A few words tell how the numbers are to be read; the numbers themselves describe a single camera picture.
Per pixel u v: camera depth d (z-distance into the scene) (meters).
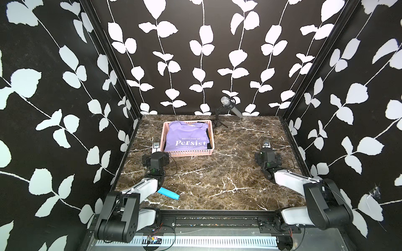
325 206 0.43
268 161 0.70
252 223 0.76
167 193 0.84
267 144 0.81
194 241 0.70
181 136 1.01
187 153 0.95
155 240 0.71
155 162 0.67
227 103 0.93
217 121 1.07
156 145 0.77
